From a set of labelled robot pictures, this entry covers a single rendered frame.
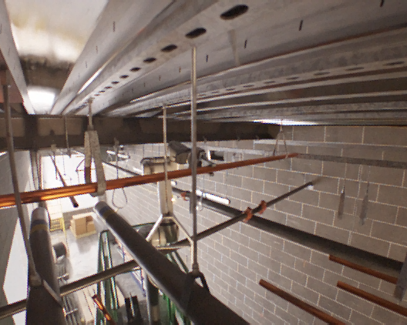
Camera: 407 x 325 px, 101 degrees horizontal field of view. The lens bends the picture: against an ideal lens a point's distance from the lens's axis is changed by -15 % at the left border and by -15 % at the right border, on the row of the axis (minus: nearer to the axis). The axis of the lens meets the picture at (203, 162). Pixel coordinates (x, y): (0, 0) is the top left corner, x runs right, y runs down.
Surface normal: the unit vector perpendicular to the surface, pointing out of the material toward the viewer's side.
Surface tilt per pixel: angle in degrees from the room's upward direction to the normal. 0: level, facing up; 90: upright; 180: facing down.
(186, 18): 90
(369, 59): 90
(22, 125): 90
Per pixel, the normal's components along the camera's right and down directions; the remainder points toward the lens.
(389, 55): -0.74, 0.10
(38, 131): 0.67, 0.11
